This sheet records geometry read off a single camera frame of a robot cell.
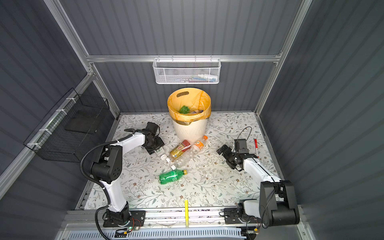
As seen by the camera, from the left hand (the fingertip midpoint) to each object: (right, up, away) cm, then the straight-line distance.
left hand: (160, 146), depth 98 cm
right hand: (+40, -4, -9) cm, 41 cm away
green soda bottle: (+16, +25, +3) cm, 30 cm away
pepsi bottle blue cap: (+25, +24, +4) cm, 35 cm away
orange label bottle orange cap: (+27, +2, -2) cm, 27 cm away
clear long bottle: (+23, -2, 0) cm, 23 cm away
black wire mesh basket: (-37, +15, -22) cm, 46 cm away
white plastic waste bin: (+22, +10, -5) cm, 25 cm away
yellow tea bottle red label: (+16, +1, -5) cm, 17 cm away
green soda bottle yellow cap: (+10, -14, -15) cm, 23 cm away
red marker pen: (+65, +1, +2) cm, 65 cm away
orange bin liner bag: (+19, +29, +4) cm, 35 cm away
